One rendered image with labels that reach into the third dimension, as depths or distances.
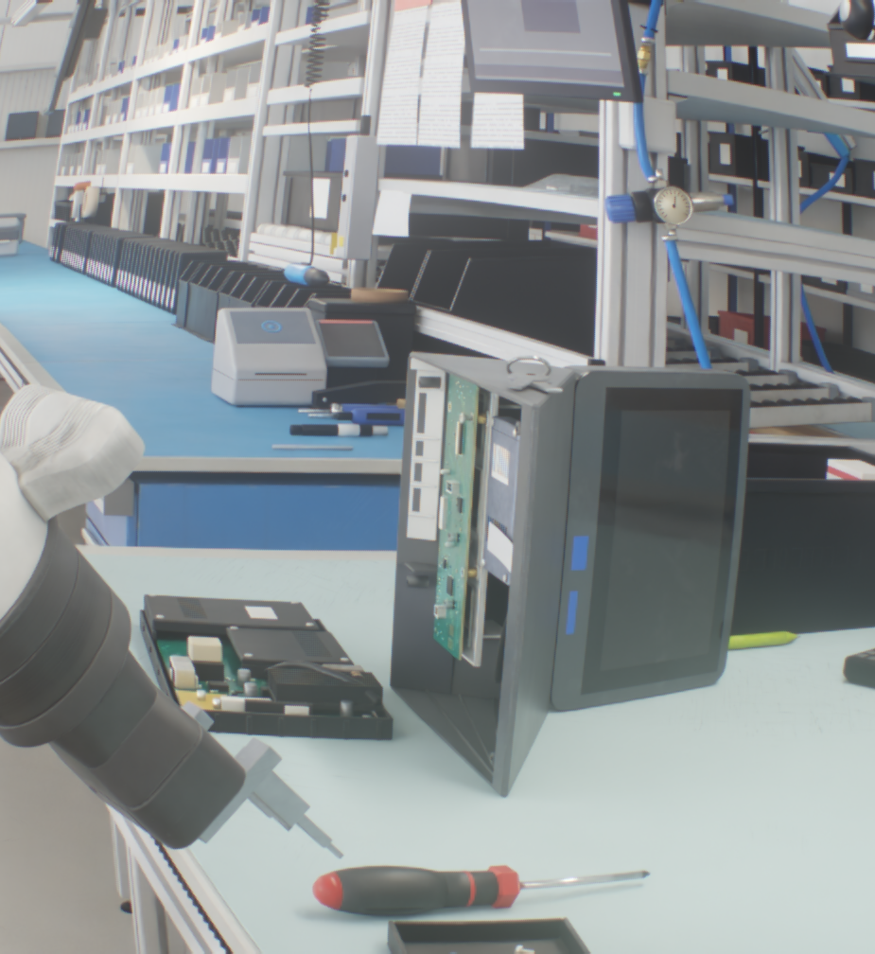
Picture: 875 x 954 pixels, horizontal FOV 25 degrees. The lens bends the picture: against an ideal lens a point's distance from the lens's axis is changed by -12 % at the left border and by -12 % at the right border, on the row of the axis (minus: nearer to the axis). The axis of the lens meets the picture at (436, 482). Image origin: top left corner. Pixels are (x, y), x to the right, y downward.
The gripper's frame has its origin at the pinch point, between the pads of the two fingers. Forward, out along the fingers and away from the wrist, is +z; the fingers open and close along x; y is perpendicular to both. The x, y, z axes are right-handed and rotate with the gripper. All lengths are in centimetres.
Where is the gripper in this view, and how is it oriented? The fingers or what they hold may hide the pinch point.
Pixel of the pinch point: (313, 840)
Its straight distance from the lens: 78.2
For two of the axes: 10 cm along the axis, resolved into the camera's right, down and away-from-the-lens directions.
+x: 5.7, 1.6, -8.1
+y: -6.2, 7.2, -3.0
